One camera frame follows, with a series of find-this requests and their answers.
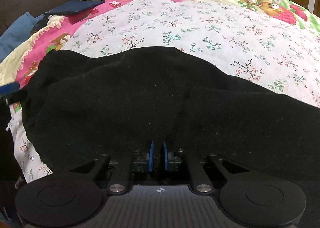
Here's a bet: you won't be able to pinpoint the black pants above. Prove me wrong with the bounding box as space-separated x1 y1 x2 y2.
22 47 319 180

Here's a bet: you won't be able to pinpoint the blue cloth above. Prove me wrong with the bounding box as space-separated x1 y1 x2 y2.
0 12 44 62

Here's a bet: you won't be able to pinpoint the floral bed quilt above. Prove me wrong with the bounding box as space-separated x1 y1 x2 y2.
1 0 319 181

